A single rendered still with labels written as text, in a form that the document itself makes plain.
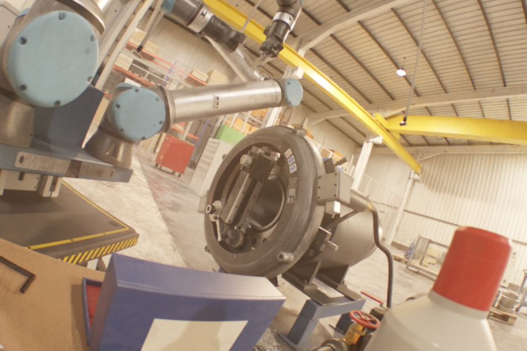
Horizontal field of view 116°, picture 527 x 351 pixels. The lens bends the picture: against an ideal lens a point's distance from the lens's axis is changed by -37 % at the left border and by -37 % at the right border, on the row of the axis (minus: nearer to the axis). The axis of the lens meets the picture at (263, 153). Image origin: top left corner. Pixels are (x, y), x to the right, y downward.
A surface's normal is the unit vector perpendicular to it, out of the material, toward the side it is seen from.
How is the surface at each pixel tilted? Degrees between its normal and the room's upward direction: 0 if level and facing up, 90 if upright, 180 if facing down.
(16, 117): 70
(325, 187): 90
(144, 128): 93
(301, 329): 90
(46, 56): 95
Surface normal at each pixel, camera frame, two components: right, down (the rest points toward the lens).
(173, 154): 0.63, 0.18
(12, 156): 0.92, 0.38
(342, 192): 0.69, -0.21
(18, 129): 1.00, 0.05
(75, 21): 0.83, 0.40
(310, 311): -0.71, -0.37
